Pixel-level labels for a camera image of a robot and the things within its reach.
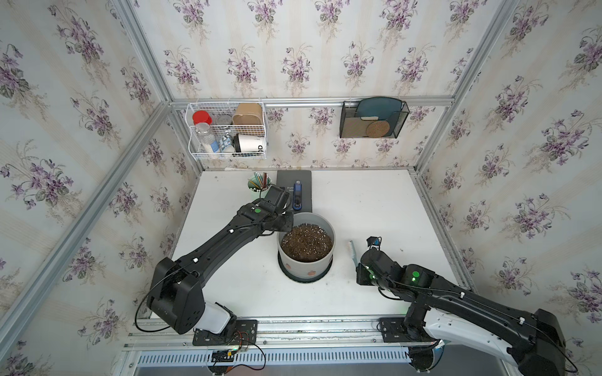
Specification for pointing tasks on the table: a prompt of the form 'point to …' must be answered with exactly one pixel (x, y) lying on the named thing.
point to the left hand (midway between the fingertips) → (293, 224)
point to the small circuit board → (222, 356)
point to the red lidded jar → (201, 116)
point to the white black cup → (248, 142)
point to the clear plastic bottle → (205, 137)
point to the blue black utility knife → (297, 196)
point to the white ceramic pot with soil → (308, 250)
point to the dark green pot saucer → (303, 280)
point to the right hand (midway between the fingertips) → (357, 270)
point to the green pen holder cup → (257, 183)
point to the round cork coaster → (377, 128)
